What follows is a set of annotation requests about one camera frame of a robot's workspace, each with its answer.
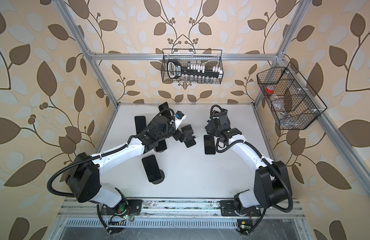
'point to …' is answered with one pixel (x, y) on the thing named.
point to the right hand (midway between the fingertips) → (214, 127)
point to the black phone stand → (209, 144)
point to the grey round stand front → (161, 180)
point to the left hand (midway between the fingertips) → (187, 123)
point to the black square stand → (188, 131)
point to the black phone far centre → (164, 106)
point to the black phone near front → (151, 167)
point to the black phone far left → (140, 123)
